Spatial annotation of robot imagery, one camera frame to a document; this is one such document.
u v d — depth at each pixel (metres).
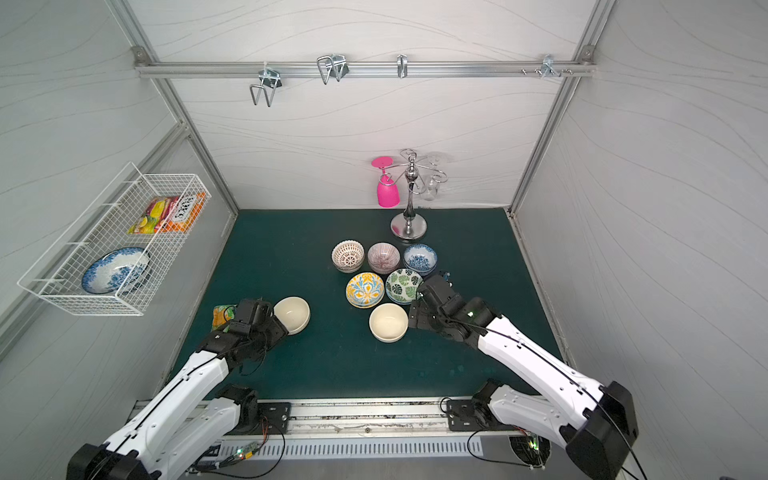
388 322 0.88
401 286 0.96
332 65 0.76
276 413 0.74
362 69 0.80
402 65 0.72
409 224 1.14
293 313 0.90
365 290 0.96
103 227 0.65
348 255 1.04
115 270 0.63
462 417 0.73
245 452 0.69
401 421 0.73
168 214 0.73
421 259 1.02
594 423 0.38
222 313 0.89
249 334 0.63
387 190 1.05
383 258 1.02
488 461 0.69
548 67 0.77
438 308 0.57
